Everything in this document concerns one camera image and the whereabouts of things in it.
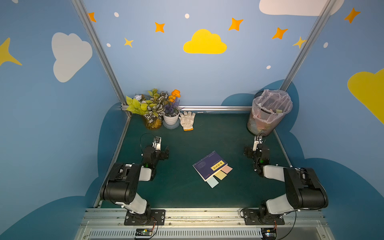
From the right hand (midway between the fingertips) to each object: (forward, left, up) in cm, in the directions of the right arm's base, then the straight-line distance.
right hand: (257, 144), depth 95 cm
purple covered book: (-13, +31, -6) cm, 34 cm away
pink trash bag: (+28, -12, +10) cm, 32 cm away
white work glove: (+24, +48, -6) cm, 54 cm away
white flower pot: (+18, +60, -3) cm, 62 cm away
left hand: (-4, +63, +1) cm, 63 cm away
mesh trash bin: (+13, -4, +2) cm, 14 cm away
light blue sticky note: (-24, +28, -6) cm, 38 cm away
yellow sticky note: (-19, +24, -6) cm, 31 cm away
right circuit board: (-46, +1, -9) cm, 47 cm away
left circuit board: (-50, +63, -7) cm, 80 cm away
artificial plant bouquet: (+12, +66, +19) cm, 70 cm away
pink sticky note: (-15, +19, -6) cm, 25 cm away
